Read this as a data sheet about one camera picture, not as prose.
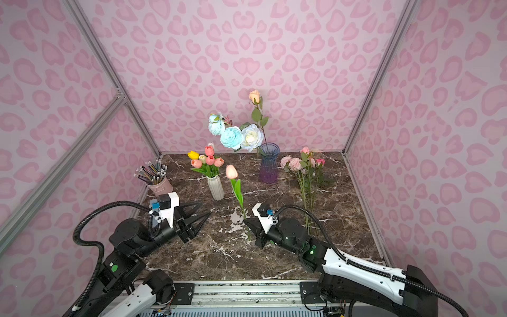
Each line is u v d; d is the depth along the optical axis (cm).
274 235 60
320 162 110
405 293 41
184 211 59
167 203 50
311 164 107
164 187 96
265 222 59
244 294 75
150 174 95
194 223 53
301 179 103
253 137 66
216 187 91
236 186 59
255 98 84
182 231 52
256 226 62
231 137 63
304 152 106
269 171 109
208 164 76
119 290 47
